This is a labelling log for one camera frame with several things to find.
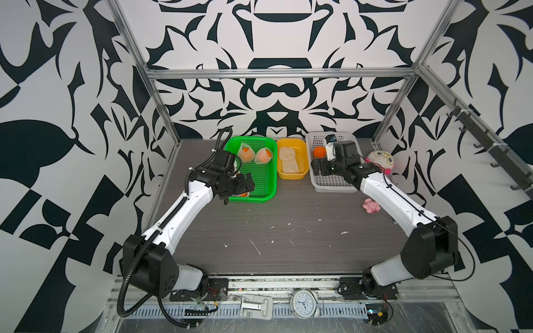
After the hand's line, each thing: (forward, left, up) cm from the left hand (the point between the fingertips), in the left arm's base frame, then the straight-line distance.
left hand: (242, 184), depth 82 cm
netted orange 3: (+24, -9, -10) cm, 27 cm away
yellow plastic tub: (+32, -29, -14) cm, 46 cm away
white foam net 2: (+26, -21, -13) cm, 36 cm away
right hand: (+10, -33, +3) cm, 34 cm away
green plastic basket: (+16, -10, -17) cm, 25 cm away
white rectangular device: (-38, -3, -15) cm, 41 cm away
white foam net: (+17, -21, -11) cm, 30 cm away
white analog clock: (-38, -20, -13) cm, 45 cm away
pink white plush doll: (+19, -67, -10) cm, 71 cm away
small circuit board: (-42, -45, -18) cm, 64 cm away
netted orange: (-7, -1, +5) cm, 9 cm away
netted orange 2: (+25, 0, -10) cm, 27 cm away
